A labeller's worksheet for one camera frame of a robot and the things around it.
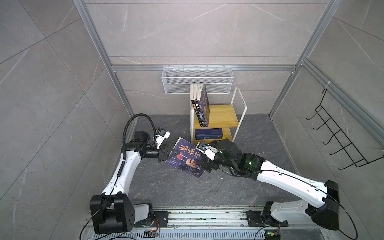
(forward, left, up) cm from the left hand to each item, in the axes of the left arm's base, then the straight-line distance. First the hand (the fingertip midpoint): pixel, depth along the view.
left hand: (176, 151), depth 73 cm
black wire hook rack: (-4, -78, +8) cm, 78 cm away
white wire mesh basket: (+52, +1, +7) cm, 52 cm away
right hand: (-1, -13, +1) cm, 13 cm away
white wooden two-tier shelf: (+26, -27, -3) cm, 37 cm away
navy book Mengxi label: (+22, -19, -15) cm, 33 cm away
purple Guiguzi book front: (+26, -16, +6) cm, 32 cm away
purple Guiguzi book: (-3, -6, -3) cm, 8 cm away
